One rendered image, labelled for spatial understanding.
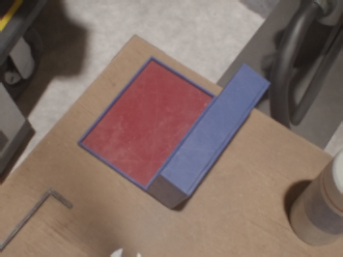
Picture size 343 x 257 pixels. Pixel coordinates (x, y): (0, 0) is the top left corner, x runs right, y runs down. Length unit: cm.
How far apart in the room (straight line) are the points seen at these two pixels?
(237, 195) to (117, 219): 15
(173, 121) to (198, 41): 65
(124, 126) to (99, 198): 10
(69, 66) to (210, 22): 38
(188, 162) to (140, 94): 19
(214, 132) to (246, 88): 7
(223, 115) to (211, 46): 75
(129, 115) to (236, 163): 15
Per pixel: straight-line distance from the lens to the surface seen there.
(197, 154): 50
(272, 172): 63
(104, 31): 130
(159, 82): 66
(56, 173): 63
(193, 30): 129
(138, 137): 63
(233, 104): 53
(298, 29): 77
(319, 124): 120
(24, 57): 114
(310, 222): 55
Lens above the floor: 106
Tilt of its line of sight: 66 degrees down
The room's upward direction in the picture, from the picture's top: straight up
